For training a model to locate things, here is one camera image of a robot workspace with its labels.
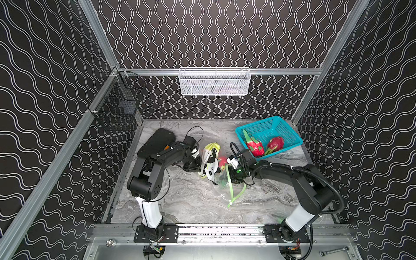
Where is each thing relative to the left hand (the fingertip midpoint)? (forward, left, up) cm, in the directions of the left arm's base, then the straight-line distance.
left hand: (205, 170), depth 91 cm
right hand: (-4, -10, 0) cm, 11 cm away
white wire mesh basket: (+59, 0, +19) cm, 62 cm away
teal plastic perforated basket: (+35, -39, -1) cm, 52 cm away
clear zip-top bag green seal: (-12, -12, +6) cm, 17 cm away
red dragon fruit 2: (+15, -28, +5) cm, 33 cm away
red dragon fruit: (+4, -10, +5) cm, 11 cm away
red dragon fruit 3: (+18, -41, +4) cm, 45 cm away
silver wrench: (-34, -54, -3) cm, 64 cm away
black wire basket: (+27, +52, +22) cm, 63 cm away
